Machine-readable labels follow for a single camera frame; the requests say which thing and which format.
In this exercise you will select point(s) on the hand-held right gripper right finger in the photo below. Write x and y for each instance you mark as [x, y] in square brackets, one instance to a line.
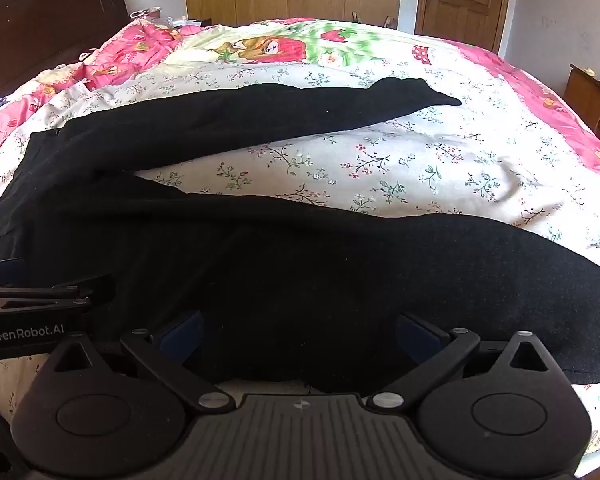
[415, 337]

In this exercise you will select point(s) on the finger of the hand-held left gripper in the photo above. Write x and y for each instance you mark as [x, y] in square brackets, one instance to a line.
[55, 294]
[0, 272]

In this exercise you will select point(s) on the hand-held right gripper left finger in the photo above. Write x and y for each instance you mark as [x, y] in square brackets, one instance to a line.
[182, 340]

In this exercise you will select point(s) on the black pants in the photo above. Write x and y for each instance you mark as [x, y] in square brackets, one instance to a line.
[280, 285]

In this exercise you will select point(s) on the floral printed blanket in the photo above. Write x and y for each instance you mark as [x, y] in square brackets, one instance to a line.
[380, 170]

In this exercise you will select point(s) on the dark wooden headboard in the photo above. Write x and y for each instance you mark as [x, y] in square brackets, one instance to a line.
[45, 20]

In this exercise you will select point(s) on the wooden desk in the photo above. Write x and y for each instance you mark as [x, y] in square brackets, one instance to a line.
[592, 105]

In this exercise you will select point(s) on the clutter on nightstand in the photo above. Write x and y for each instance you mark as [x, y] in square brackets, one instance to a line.
[155, 17]

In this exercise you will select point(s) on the wooden door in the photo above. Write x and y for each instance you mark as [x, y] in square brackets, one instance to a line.
[462, 0]

